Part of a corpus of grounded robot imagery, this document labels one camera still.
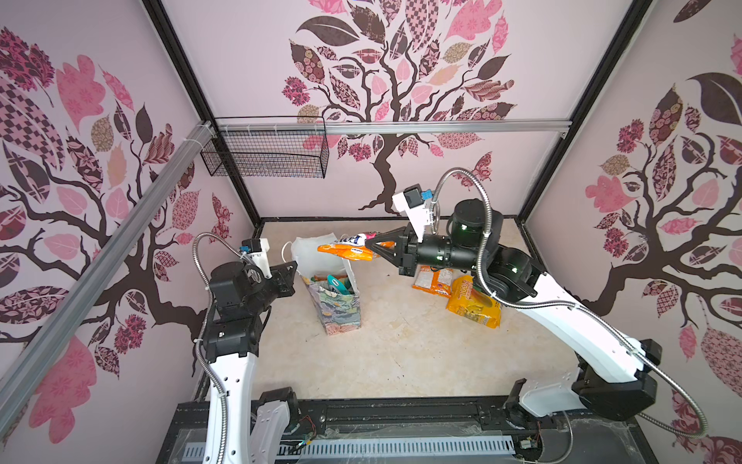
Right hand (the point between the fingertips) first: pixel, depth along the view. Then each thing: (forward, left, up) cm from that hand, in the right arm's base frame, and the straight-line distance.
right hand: (369, 240), depth 51 cm
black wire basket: (+75, +46, -30) cm, 93 cm away
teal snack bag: (+9, +10, -29) cm, 32 cm away
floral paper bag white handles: (+1, +10, -31) cm, 33 cm away
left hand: (+7, +19, -18) cm, 27 cm away
